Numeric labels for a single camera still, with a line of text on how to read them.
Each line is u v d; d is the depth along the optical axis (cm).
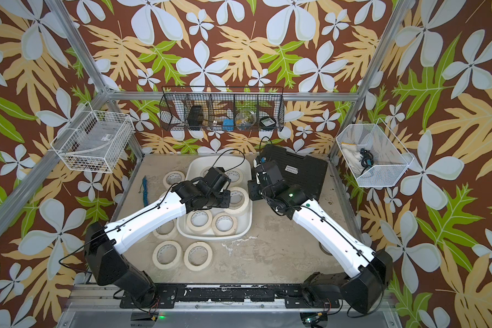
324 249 85
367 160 81
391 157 74
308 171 109
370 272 38
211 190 59
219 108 98
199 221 92
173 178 108
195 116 100
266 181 55
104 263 41
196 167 108
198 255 84
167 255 84
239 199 77
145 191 104
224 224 91
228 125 94
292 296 75
